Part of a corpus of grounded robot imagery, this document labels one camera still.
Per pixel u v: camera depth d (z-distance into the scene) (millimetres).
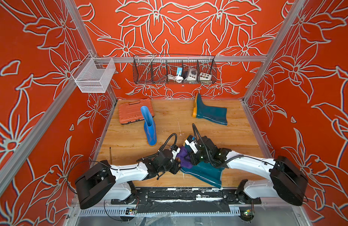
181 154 766
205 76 941
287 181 408
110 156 879
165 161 637
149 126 713
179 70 834
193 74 907
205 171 795
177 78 849
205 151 634
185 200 727
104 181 421
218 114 1036
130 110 1070
